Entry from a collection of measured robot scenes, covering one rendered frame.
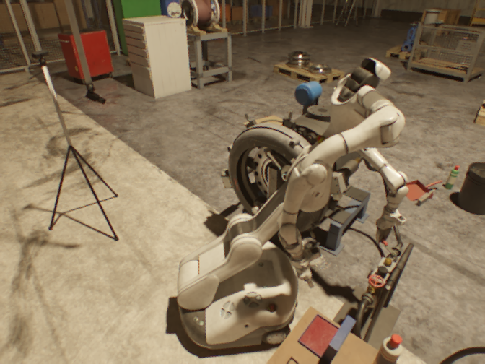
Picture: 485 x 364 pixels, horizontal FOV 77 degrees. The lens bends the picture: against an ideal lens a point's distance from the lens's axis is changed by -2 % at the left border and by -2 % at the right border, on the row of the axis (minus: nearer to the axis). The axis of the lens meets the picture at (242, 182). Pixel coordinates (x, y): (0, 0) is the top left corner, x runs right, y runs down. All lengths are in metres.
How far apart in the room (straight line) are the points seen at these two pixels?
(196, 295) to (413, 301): 1.39
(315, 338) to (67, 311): 1.53
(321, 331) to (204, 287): 0.60
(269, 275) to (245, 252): 0.37
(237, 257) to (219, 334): 0.42
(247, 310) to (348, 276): 0.94
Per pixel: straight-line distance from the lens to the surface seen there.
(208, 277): 1.63
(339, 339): 1.35
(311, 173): 1.10
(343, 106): 1.29
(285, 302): 1.71
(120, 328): 2.14
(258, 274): 1.86
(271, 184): 1.94
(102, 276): 2.43
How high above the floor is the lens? 1.73
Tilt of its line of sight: 34 degrees down
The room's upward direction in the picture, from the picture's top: straight up
